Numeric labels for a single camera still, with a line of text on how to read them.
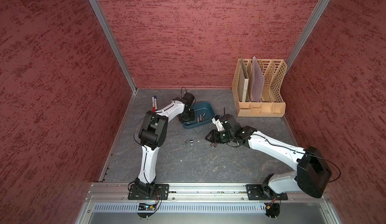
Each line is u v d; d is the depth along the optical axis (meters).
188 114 0.85
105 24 0.83
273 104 1.00
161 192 0.74
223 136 0.69
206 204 0.71
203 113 1.04
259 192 0.73
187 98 0.83
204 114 1.03
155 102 1.11
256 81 0.99
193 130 0.97
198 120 1.00
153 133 0.55
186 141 0.92
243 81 0.87
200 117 1.03
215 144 0.90
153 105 1.10
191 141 0.90
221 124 0.66
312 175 0.42
